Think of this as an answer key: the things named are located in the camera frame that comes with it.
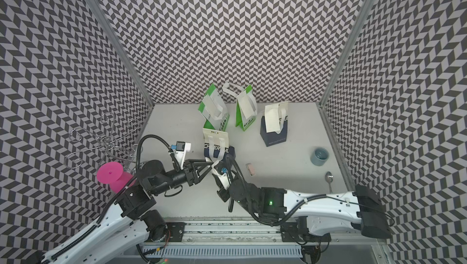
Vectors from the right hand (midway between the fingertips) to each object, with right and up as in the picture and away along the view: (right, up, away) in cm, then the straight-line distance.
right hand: (217, 175), depth 67 cm
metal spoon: (+51, -8, +20) cm, 55 cm away
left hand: (-2, +4, -2) cm, 5 cm away
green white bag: (+8, +20, +32) cm, 39 cm away
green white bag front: (-6, +26, +30) cm, 40 cm away
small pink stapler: (+13, -3, +21) cm, 25 cm away
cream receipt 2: (+11, +28, +25) cm, 39 cm away
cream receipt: (+23, +21, +18) cm, 36 cm away
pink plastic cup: (-34, +3, -8) cm, 35 cm away
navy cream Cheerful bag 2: (+25, +11, +31) cm, 41 cm away
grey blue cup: (+49, +1, +27) cm, 56 cm away
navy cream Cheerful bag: (-2, +10, +14) cm, 17 cm away
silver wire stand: (-55, +11, +24) cm, 61 cm away
